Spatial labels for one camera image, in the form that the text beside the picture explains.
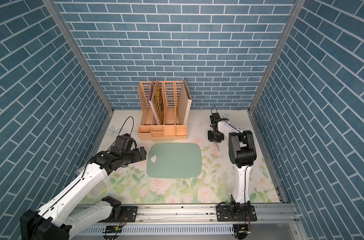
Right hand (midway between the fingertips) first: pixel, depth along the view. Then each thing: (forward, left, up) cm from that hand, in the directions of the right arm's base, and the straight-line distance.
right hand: (214, 140), depth 104 cm
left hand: (-23, +41, +15) cm, 49 cm away
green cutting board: (-18, +24, 0) cm, 30 cm away
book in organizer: (+13, +40, +21) cm, 48 cm away
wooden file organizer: (+27, +30, +9) cm, 41 cm away
